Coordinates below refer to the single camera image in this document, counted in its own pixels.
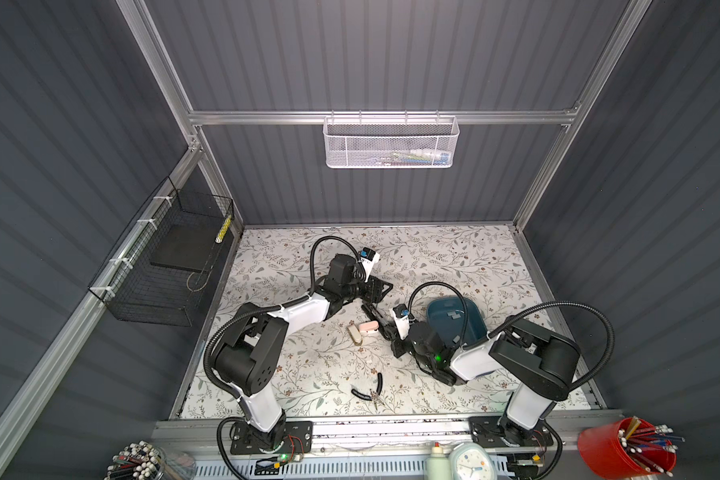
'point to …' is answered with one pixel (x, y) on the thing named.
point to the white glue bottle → (437, 465)
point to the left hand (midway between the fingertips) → (384, 281)
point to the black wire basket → (163, 267)
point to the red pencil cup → (625, 448)
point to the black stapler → (385, 326)
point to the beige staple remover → (355, 334)
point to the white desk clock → (471, 461)
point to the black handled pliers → (373, 396)
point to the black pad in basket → (190, 247)
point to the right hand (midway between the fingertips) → (389, 329)
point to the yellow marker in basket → (223, 229)
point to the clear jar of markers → (146, 461)
